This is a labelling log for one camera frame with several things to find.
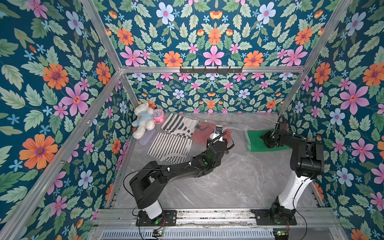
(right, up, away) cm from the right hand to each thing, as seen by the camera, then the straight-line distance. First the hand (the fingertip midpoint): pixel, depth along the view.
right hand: (266, 137), depth 102 cm
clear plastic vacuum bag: (-22, -8, -4) cm, 23 cm away
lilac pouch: (-83, 0, -1) cm, 83 cm away
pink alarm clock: (-79, +16, +13) cm, 82 cm away
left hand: (-35, +5, -23) cm, 42 cm away
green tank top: (-8, -4, -3) cm, 9 cm away
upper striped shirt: (-64, +9, +9) cm, 65 cm away
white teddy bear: (-87, +12, +4) cm, 88 cm away
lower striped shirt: (-66, -7, -4) cm, 67 cm away
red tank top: (-45, +5, +5) cm, 45 cm away
